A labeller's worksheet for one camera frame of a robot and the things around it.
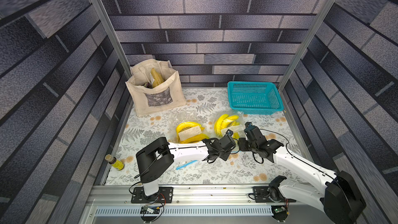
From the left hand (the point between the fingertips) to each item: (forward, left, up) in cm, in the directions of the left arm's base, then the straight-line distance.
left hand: (227, 150), depth 84 cm
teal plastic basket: (+42, -23, -4) cm, 48 cm away
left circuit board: (-27, +40, -6) cm, 49 cm away
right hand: (+5, -8, +1) cm, 10 cm away
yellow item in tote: (+38, +42, +18) cm, 60 cm away
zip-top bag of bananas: (+14, +22, +3) cm, 26 cm away
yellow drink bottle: (-9, +57, +4) cm, 58 cm away
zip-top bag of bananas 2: (+18, -2, +3) cm, 18 cm away
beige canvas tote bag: (+27, +41, +22) cm, 53 cm away
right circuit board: (-26, -24, -8) cm, 36 cm away
